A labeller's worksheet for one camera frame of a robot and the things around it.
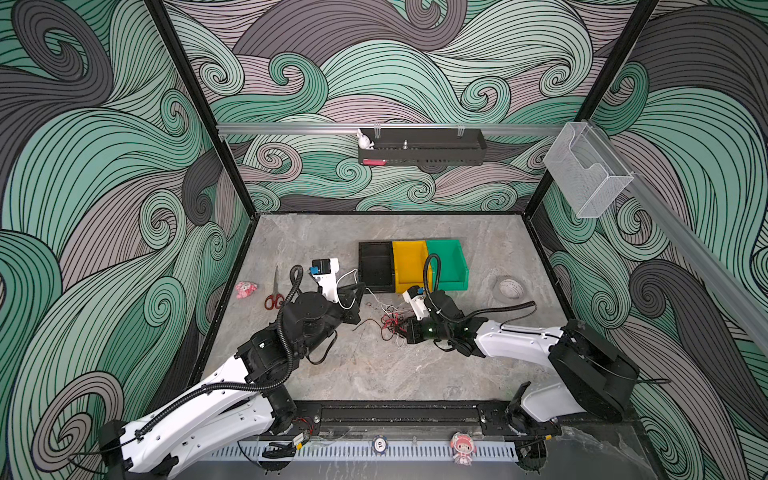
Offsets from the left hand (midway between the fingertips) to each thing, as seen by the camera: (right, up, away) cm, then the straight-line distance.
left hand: (367, 284), depth 66 cm
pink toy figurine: (-41, -6, +28) cm, 50 cm away
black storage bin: (+2, +1, +34) cm, 34 cm away
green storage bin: (+28, -1, +34) cm, 44 cm away
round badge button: (+3, -39, +4) cm, 39 cm away
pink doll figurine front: (+22, -38, +1) cm, 44 cm away
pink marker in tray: (+3, +34, +24) cm, 42 cm away
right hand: (+7, -16, +17) cm, 24 cm away
